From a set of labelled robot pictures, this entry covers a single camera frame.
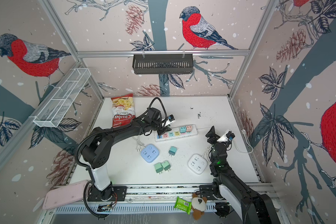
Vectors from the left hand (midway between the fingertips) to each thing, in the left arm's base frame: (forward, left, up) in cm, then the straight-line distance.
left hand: (169, 126), depth 89 cm
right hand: (-7, -29, +5) cm, 30 cm away
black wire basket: (+47, +5, +17) cm, 50 cm away
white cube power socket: (-22, -17, -8) cm, 28 cm away
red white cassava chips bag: (+19, +36, -6) cm, 41 cm away
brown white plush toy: (-42, -14, -8) cm, 45 cm away
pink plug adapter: (0, -13, -4) cm, 14 cm away
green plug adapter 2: (-22, +2, -9) cm, 24 cm away
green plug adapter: (-23, +7, -10) cm, 26 cm away
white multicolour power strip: (-1, -4, -8) cm, 9 cm away
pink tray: (-37, +56, -9) cm, 68 cm away
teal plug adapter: (0, -9, -4) cm, 10 cm away
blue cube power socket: (-15, +13, -8) cm, 21 cm away
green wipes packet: (-42, -7, -9) cm, 43 cm away
